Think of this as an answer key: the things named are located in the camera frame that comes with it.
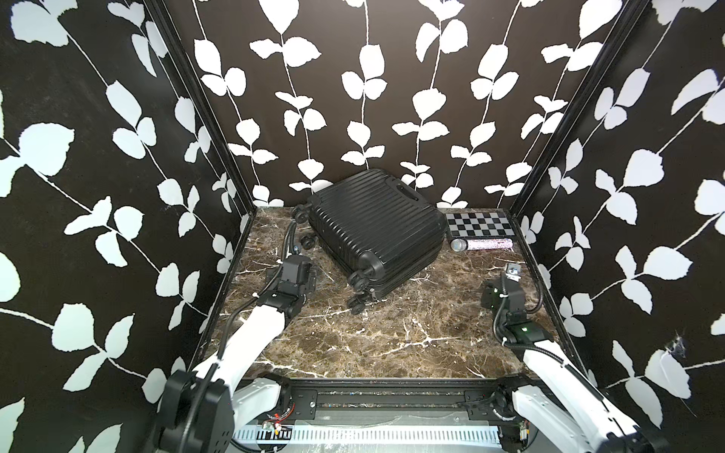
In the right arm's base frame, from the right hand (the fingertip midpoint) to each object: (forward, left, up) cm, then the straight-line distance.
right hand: (496, 279), depth 83 cm
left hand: (+3, +62, +2) cm, 62 cm away
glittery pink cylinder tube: (+21, +4, -10) cm, 23 cm away
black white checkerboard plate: (+34, -7, -12) cm, 36 cm away
